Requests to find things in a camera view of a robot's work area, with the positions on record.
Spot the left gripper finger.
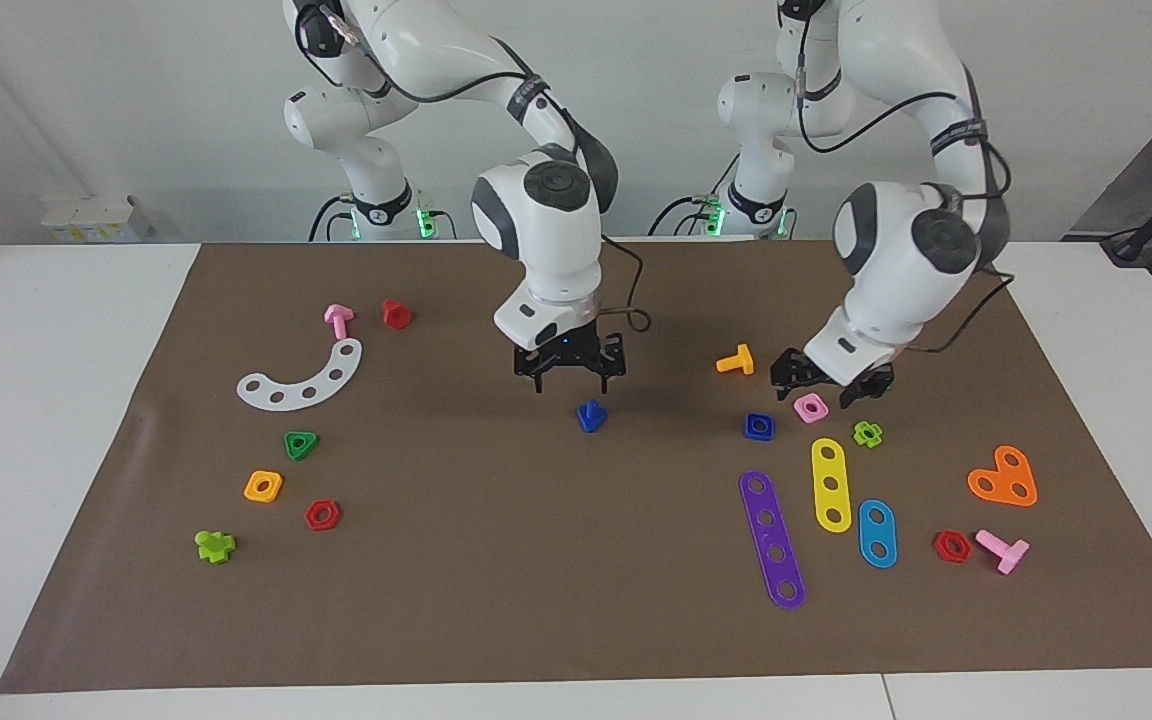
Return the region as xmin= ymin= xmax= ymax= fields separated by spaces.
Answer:
xmin=771 ymin=347 xmax=825 ymax=394
xmin=839 ymin=362 xmax=896 ymax=410

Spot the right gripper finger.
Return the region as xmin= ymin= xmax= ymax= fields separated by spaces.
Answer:
xmin=584 ymin=333 xmax=628 ymax=394
xmin=513 ymin=348 xmax=565 ymax=394

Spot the yellow three-hole plate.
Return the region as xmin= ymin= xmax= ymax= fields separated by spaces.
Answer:
xmin=811 ymin=438 xmax=853 ymax=534

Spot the blue two-hole plate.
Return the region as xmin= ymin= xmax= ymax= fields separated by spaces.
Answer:
xmin=858 ymin=499 xmax=899 ymax=569

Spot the orange three-hole angled plate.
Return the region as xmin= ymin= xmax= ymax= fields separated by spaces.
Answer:
xmin=967 ymin=445 xmax=1039 ymax=508

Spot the purple four-hole plate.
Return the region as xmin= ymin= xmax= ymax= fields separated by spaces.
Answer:
xmin=739 ymin=470 xmax=807 ymax=610

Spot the brown table mat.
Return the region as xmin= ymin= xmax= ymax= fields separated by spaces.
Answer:
xmin=0 ymin=238 xmax=1152 ymax=695

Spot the white curved five-hole plate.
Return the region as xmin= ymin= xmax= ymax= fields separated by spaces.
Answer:
xmin=236 ymin=338 xmax=364 ymax=412

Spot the white box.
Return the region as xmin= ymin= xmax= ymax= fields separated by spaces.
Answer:
xmin=41 ymin=193 xmax=153 ymax=244

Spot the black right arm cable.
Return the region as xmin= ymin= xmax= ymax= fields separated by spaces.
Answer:
xmin=291 ymin=0 xmax=653 ymax=336

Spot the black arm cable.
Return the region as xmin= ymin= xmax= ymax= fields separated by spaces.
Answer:
xmin=791 ymin=0 xmax=1015 ymax=357
xmin=291 ymin=0 xmax=653 ymax=336

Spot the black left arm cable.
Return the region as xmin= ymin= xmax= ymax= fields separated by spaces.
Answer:
xmin=791 ymin=0 xmax=1015 ymax=357

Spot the black base cable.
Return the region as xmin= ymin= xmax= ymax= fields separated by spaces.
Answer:
xmin=310 ymin=195 xmax=353 ymax=243
xmin=649 ymin=195 xmax=727 ymax=238

